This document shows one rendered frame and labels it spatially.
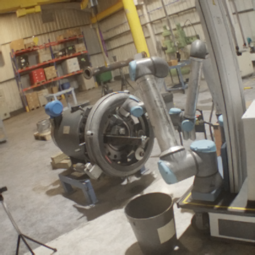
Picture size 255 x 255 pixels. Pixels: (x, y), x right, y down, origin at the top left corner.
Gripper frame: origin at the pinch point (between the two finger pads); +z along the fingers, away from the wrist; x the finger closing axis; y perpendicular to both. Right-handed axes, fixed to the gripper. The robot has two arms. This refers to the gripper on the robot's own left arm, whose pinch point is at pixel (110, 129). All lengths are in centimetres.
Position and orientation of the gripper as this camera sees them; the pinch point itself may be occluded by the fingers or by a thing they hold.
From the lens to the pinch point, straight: 220.2
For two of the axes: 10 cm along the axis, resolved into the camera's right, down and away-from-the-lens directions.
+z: -6.1, 7.5, 2.3
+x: -4.5, -0.9, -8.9
